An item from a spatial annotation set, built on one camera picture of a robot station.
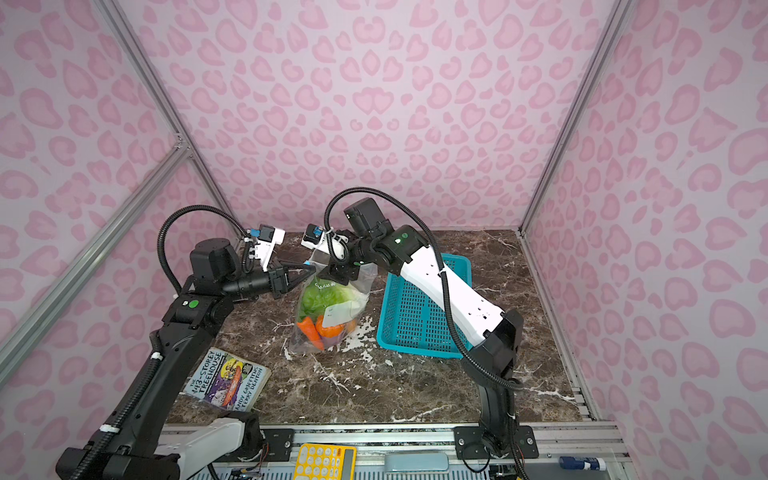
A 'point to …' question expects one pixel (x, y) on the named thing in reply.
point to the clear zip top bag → (328, 311)
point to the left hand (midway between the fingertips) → (313, 266)
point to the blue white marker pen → (580, 463)
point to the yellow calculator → (326, 462)
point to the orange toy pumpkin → (330, 331)
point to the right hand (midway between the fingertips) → (327, 254)
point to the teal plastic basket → (412, 322)
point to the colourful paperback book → (226, 380)
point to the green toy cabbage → (319, 293)
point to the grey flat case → (416, 463)
